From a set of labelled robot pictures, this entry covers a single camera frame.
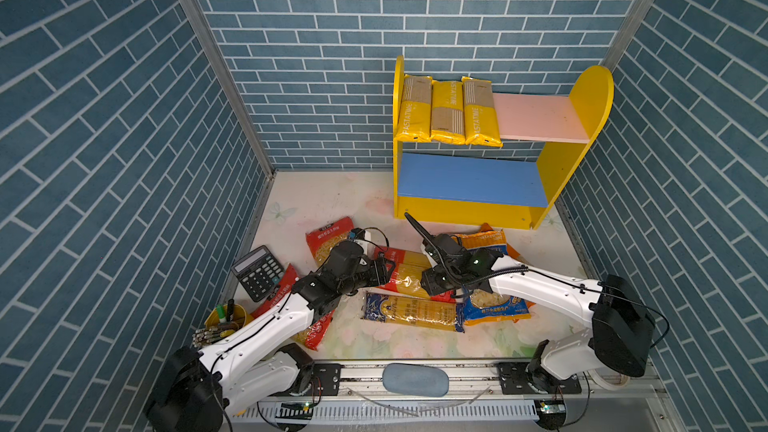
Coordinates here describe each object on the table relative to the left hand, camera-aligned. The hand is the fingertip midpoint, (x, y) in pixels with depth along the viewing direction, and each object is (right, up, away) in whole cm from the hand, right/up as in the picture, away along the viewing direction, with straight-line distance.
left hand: (390, 267), depth 79 cm
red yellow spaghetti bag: (+5, -4, +9) cm, 11 cm away
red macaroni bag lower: (-21, -18, -2) cm, 27 cm away
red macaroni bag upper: (-23, +4, +17) cm, 29 cm away
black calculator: (-41, -4, +12) cm, 43 cm away
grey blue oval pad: (+6, -26, -7) cm, 27 cm away
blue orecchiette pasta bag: (+26, -12, +3) cm, 29 cm away
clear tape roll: (+51, -26, -6) cm, 58 cm away
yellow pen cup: (-41, -11, -4) cm, 43 cm away
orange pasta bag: (+29, +6, +12) cm, 32 cm away
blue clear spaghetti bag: (+8, -13, +3) cm, 16 cm away
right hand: (+9, -4, +3) cm, 10 cm away
